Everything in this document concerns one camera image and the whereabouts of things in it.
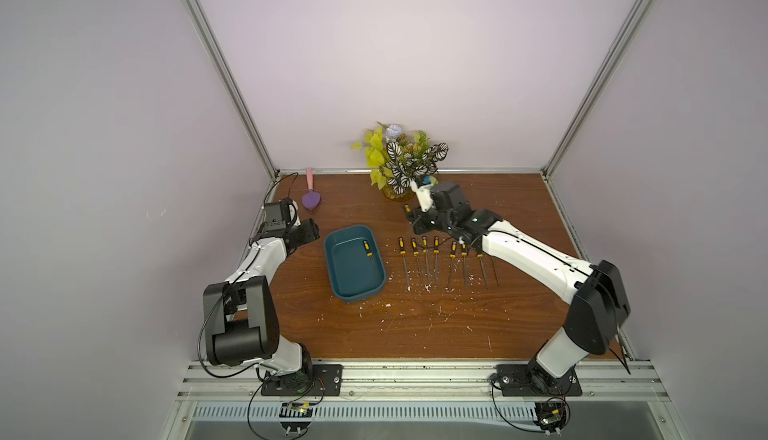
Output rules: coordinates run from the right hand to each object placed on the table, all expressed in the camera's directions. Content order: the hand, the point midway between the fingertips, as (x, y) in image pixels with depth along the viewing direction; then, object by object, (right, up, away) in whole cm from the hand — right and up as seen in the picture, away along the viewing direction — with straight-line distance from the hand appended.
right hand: (410, 206), depth 81 cm
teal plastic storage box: (-17, -19, +12) cm, 28 cm away
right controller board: (+33, -50, -11) cm, 61 cm away
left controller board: (-29, -52, -10) cm, 60 cm away
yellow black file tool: (-1, -16, +16) cm, 23 cm away
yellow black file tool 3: (+15, -16, +14) cm, 26 cm away
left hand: (-30, -7, +12) cm, 33 cm away
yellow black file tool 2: (+10, -16, +16) cm, 25 cm away
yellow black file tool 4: (+24, -21, +11) cm, 34 cm away
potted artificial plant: (-3, +14, +7) cm, 16 cm away
